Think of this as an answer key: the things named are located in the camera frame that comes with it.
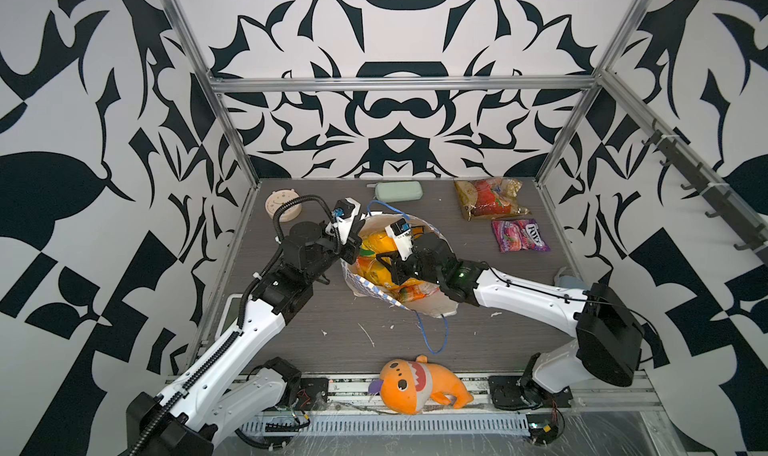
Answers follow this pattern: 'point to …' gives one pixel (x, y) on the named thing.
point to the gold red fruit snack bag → (487, 198)
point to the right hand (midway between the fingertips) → (382, 255)
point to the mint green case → (399, 191)
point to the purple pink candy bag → (519, 235)
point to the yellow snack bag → (375, 271)
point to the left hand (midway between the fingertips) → (361, 214)
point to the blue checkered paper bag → (431, 302)
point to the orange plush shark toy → (408, 387)
